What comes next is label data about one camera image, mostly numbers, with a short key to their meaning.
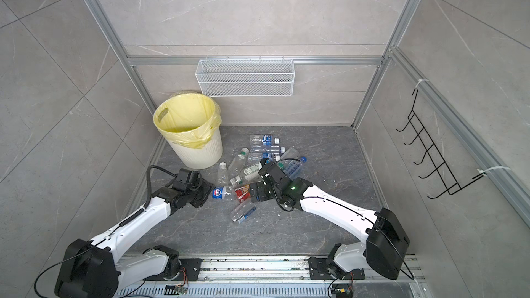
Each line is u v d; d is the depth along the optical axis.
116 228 0.45
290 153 1.04
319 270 0.73
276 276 0.73
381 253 0.39
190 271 0.73
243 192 0.88
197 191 0.69
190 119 1.02
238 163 1.01
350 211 0.46
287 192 0.56
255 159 1.01
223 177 0.97
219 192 0.81
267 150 1.04
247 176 0.95
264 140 1.07
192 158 0.93
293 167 0.95
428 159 0.70
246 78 1.01
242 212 0.86
